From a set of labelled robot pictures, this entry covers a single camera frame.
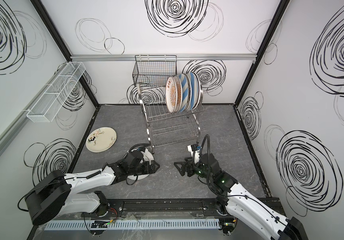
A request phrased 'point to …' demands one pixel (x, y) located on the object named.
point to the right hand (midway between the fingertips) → (178, 164)
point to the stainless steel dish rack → (164, 128)
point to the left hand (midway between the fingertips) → (157, 168)
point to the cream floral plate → (101, 139)
